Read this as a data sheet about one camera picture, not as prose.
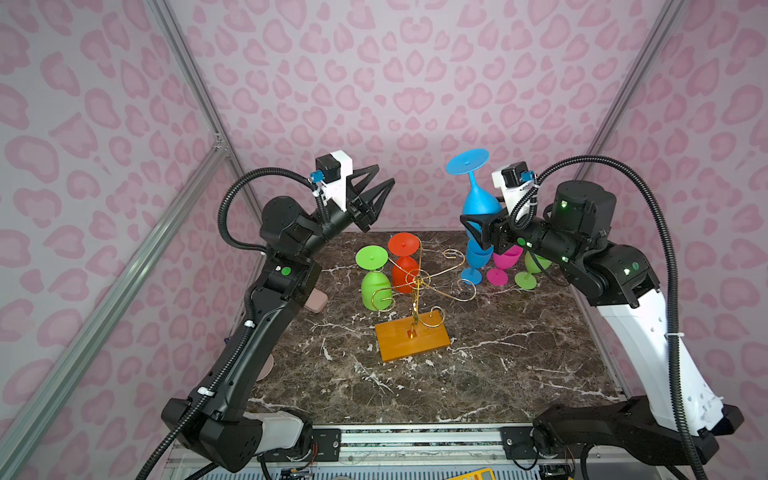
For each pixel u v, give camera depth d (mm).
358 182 550
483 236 514
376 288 714
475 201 532
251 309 435
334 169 427
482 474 680
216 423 368
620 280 372
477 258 923
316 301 984
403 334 903
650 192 396
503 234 491
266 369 846
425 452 724
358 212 478
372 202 491
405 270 690
